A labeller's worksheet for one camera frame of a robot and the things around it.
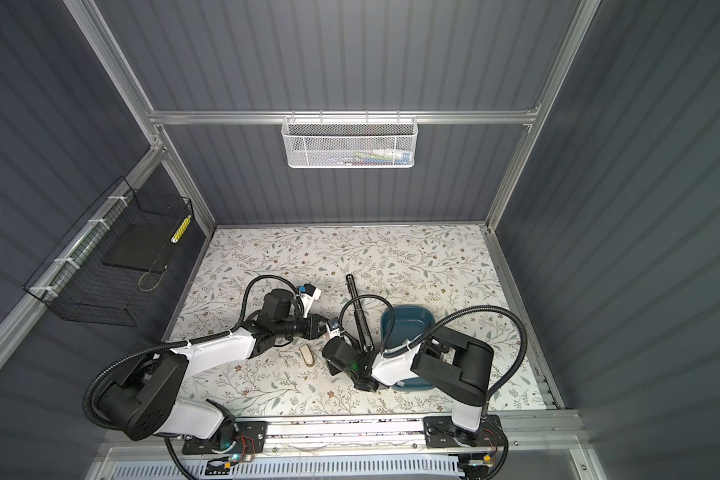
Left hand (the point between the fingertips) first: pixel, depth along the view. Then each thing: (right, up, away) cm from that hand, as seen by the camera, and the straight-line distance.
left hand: (333, 323), depth 86 cm
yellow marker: (-42, +25, -7) cm, 49 cm away
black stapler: (+9, -2, +5) cm, 10 cm away
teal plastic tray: (+24, -1, +8) cm, 25 cm away
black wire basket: (-54, +17, -13) cm, 58 cm away
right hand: (0, -9, +3) cm, 9 cm away
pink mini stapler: (0, -1, -7) cm, 7 cm away
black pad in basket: (-47, +22, -11) cm, 53 cm away
